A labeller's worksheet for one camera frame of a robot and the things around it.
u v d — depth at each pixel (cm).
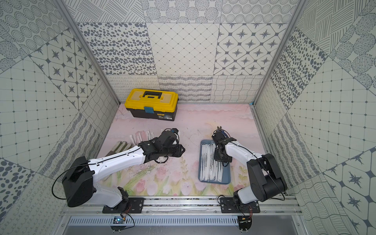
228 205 74
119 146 95
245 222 73
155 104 98
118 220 72
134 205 73
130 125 109
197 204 76
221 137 74
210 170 86
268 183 44
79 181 41
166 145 63
